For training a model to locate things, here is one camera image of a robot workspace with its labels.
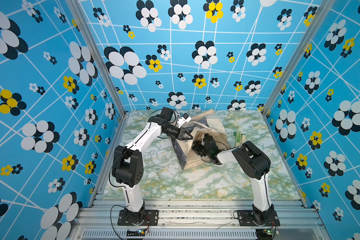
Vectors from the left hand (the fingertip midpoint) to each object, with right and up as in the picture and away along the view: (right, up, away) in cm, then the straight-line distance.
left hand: (193, 137), depth 81 cm
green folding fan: (+34, -2, +24) cm, 41 cm away
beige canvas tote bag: (+9, +8, +9) cm, 15 cm away
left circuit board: (-28, -45, -10) cm, 55 cm away
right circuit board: (+34, -45, -11) cm, 57 cm away
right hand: (-1, -7, +18) cm, 19 cm away
